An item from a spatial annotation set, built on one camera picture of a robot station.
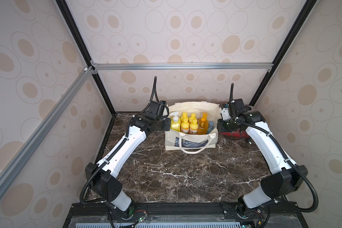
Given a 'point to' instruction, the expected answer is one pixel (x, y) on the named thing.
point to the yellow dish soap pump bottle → (175, 124)
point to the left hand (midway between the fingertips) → (172, 121)
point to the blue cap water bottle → (210, 127)
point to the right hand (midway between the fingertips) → (224, 125)
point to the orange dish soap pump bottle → (203, 124)
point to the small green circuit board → (140, 219)
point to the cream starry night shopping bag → (190, 143)
